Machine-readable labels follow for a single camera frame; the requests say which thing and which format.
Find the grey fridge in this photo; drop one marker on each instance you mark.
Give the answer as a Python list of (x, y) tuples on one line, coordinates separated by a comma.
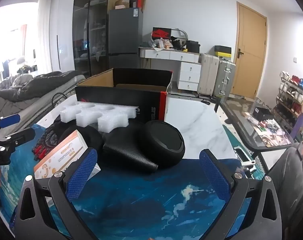
[(125, 35)]

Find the dark glass cabinet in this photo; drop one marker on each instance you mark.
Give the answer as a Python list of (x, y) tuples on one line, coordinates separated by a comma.
[(91, 30)]

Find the red black shoe box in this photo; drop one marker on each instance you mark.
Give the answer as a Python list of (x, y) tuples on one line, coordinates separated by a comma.
[(161, 33)]

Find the shoe rack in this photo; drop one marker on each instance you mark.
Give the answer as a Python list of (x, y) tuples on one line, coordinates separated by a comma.
[(291, 97)]

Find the glass table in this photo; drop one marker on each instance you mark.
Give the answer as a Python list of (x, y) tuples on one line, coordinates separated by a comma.
[(244, 125)]

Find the orange white paper box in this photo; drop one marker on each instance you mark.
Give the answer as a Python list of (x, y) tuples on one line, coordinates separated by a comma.
[(59, 157)]

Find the grey duvet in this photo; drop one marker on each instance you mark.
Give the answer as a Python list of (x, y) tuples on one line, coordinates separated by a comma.
[(34, 87)]

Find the small black box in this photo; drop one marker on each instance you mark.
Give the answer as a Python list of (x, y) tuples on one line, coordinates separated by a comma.
[(262, 112)]

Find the tall black red box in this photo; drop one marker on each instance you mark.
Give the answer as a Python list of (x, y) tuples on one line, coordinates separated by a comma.
[(137, 1)]

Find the blue sky print mat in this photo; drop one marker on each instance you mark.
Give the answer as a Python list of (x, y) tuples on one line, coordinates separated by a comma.
[(141, 200)]

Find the white wardrobe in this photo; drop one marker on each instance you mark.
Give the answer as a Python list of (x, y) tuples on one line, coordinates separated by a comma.
[(61, 30)]

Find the white drawer cabinet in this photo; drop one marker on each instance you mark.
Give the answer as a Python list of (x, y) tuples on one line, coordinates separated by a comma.
[(189, 76)]

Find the black red glove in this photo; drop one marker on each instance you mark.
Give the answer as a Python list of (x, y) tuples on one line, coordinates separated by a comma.
[(47, 140)]

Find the black red cardboard box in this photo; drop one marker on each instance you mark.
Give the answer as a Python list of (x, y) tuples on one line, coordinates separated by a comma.
[(121, 97)]

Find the black yellow box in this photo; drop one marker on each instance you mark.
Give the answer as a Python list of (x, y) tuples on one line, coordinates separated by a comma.
[(222, 52)]

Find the small open cardboard box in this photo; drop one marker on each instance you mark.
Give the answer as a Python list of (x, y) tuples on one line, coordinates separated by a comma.
[(121, 4)]

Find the black leather pouch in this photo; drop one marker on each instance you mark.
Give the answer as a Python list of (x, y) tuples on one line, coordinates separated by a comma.
[(127, 150)]

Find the white foam insert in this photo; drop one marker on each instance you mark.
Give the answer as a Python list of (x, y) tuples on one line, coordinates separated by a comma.
[(109, 120)]

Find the beige suitcase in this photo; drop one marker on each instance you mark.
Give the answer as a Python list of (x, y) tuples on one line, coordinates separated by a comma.
[(207, 75)]

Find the white desk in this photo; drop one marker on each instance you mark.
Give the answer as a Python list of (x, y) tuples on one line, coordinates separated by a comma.
[(166, 54)]

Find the pile of snack packets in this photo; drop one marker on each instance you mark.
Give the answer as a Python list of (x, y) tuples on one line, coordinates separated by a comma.
[(160, 43)]

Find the purple bag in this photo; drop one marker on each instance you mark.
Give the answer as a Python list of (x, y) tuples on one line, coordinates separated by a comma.
[(299, 127)]

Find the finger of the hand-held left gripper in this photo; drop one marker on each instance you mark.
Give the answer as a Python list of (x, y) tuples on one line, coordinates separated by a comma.
[(9, 121), (16, 137)]

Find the round black cushion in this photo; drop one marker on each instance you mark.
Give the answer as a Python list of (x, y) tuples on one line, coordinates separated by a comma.
[(162, 142)]

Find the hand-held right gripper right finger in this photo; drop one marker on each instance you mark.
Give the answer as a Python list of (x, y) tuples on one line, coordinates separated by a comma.
[(214, 175)]

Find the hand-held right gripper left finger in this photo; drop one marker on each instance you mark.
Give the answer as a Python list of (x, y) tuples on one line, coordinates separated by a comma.
[(81, 173)]

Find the silver suitcase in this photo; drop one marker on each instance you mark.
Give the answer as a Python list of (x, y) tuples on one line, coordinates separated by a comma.
[(224, 78)]

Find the wooden door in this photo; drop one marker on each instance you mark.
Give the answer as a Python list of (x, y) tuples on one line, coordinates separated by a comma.
[(249, 55)]

